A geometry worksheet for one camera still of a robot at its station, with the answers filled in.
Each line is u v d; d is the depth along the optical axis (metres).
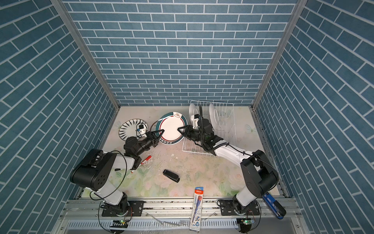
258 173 0.46
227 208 0.74
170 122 0.87
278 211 0.72
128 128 1.07
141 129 0.82
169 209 0.75
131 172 0.86
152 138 0.77
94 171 0.47
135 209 0.74
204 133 0.65
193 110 1.02
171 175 0.82
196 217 0.71
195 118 0.79
